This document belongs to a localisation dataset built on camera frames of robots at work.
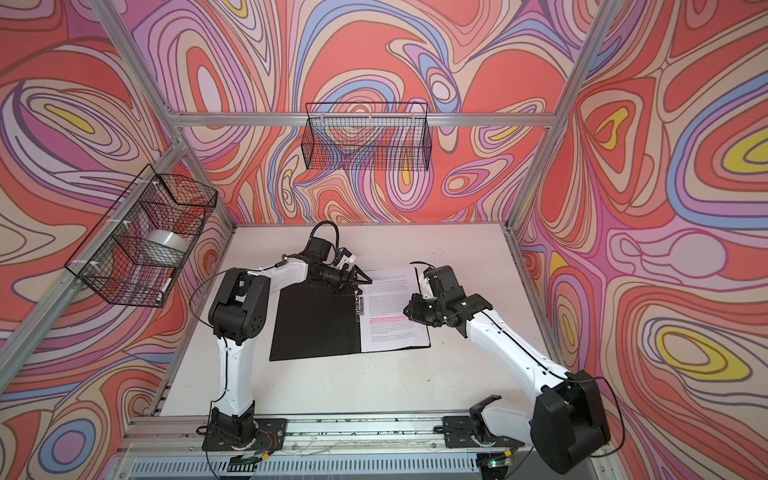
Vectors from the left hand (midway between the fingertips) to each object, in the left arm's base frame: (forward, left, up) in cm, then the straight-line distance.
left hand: (368, 285), depth 94 cm
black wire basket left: (-6, +52, +27) cm, 59 cm away
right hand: (-14, -12, +4) cm, 19 cm away
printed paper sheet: (-10, -5, -8) cm, 13 cm away
